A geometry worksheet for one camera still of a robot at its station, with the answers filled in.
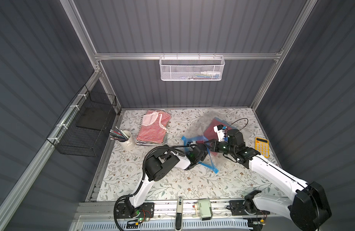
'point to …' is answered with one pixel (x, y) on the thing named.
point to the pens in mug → (119, 135)
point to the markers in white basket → (208, 75)
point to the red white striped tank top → (153, 126)
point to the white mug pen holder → (129, 144)
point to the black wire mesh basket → (81, 129)
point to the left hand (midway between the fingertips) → (214, 148)
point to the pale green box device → (206, 210)
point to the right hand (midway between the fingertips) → (206, 143)
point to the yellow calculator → (262, 145)
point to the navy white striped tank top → (152, 143)
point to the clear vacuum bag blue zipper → (208, 125)
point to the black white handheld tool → (179, 214)
